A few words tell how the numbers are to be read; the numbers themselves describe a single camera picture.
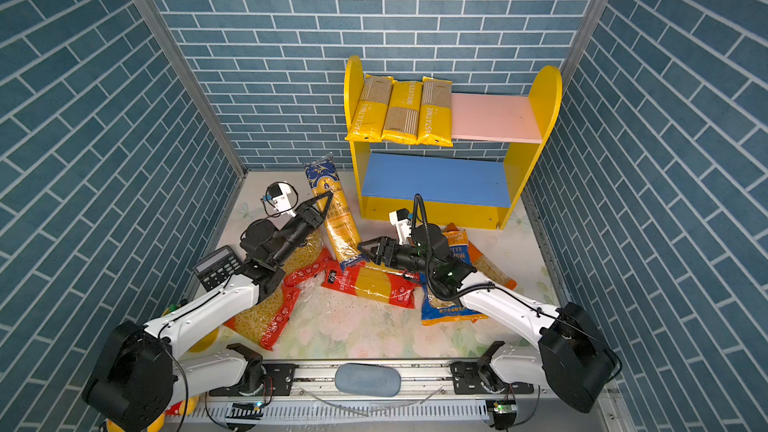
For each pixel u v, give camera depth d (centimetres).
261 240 57
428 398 72
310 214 68
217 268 91
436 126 74
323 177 73
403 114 77
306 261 91
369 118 75
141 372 40
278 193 68
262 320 79
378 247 67
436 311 83
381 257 67
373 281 89
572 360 41
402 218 71
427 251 58
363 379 72
